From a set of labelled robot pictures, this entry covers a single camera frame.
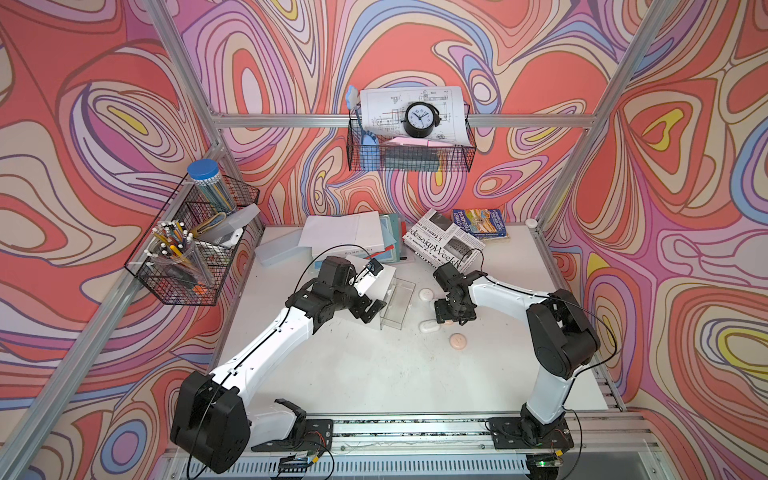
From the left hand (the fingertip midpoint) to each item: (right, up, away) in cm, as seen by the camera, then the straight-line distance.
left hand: (374, 290), depth 81 cm
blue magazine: (+42, +22, +34) cm, 58 cm away
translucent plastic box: (-39, +13, +36) cm, 55 cm away
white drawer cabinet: (+2, 0, +7) cm, 7 cm away
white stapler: (-35, +14, -9) cm, 38 cm away
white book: (-20, +18, +34) cm, 43 cm away
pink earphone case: (+22, -10, +6) cm, 25 cm away
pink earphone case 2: (+25, -16, +7) cm, 30 cm away
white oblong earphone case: (+17, -12, +10) cm, 23 cm away
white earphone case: (+17, -3, +17) cm, 24 cm away
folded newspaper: (+23, +15, +26) cm, 37 cm away
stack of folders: (+6, +19, +32) cm, 38 cm away
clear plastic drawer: (+8, -4, +18) cm, 20 cm away
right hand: (+24, -12, +12) cm, 30 cm away
